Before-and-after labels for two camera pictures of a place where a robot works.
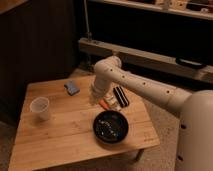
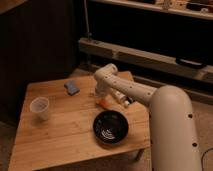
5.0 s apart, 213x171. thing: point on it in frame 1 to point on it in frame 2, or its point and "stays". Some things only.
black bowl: [110, 126] stays
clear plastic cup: [40, 108] stays
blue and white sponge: [72, 87] stays
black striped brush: [121, 96] to [130, 99]
